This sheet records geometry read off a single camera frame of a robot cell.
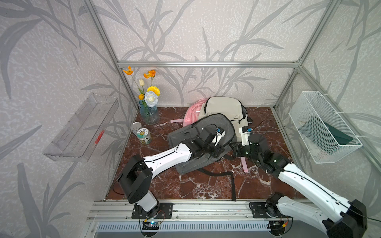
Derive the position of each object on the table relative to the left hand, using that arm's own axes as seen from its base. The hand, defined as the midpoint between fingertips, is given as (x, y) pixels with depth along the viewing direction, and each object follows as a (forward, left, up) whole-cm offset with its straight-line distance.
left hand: (221, 148), depth 81 cm
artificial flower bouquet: (+23, +40, +17) cm, 49 cm away
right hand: (0, -3, +5) cm, 6 cm away
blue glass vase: (+29, +47, -5) cm, 55 cm away
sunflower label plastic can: (+12, +48, -8) cm, 50 cm away
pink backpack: (+31, +18, -11) cm, 38 cm away
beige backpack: (+39, -13, -8) cm, 41 cm away
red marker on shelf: (-4, +57, +16) cm, 59 cm away
